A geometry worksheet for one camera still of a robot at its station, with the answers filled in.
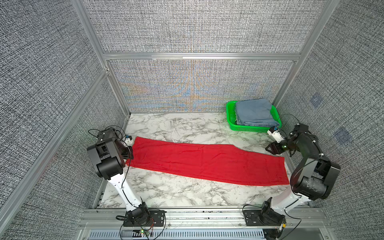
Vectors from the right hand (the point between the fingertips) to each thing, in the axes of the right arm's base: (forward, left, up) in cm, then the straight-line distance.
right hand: (274, 142), depth 89 cm
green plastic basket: (+35, +19, -7) cm, 41 cm away
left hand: (-3, +89, -9) cm, 90 cm away
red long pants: (-6, +40, -12) cm, 42 cm away
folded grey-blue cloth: (+28, +3, -4) cm, 29 cm away
